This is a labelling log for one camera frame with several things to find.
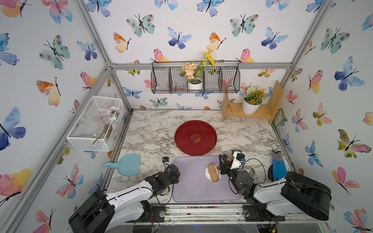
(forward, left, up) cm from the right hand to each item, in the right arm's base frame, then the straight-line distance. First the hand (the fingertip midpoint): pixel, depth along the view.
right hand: (221, 155), depth 80 cm
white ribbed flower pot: (+38, -22, -1) cm, 44 cm away
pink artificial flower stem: (+6, +56, +20) cm, 60 cm away
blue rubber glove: (0, -38, -16) cm, 41 cm away
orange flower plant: (+40, -24, +8) cm, 47 cm away
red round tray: (+20, +15, -14) cm, 28 cm away
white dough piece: (-7, +6, -12) cm, 15 cm away
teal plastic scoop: (-2, +56, -13) cm, 57 cm away
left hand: (-6, +24, -13) cm, 28 cm away
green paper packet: (+39, -47, -10) cm, 62 cm away
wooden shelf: (+42, -15, -7) cm, 45 cm away
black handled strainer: (-3, -20, -14) cm, 24 cm away
